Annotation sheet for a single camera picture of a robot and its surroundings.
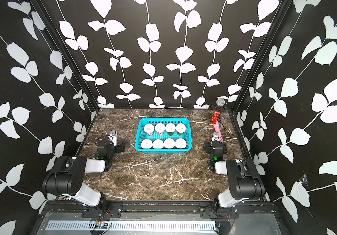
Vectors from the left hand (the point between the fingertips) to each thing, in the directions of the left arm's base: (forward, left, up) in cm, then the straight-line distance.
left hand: (116, 136), depth 95 cm
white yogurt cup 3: (+7, -36, -1) cm, 37 cm away
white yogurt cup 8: (-7, -42, -1) cm, 43 cm away
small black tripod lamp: (+8, -67, +18) cm, 70 cm away
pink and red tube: (+9, -67, +2) cm, 67 cm away
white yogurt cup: (+7, -21, -1) cm, 22 cm away
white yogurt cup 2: (+7, -29, -1) cm, 29 cm away
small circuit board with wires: (-47, 0, -7) cm, 48 cm away
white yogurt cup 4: (+6, -43, -1) cm, 44 cm away
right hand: (-4, -64, 0) cm, 65 cm away
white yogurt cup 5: (-6, -20, -1) cm, 21 cm away
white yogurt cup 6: (-7, -27, 0) cm, 28 cm away
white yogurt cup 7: (-6, -35, -1) cm, 35 cm away
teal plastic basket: (+2, -15, -2) cm, 16 cm away
